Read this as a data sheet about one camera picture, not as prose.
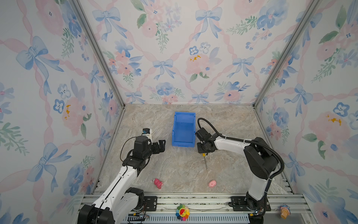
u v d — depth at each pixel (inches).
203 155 35.4
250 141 20.7
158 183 30.7
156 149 28.8
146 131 28.7
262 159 19.2
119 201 17.9
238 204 28.8
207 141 28.1
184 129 42.2
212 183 30.9
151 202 29.3
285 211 27.5
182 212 27.7
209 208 28.9
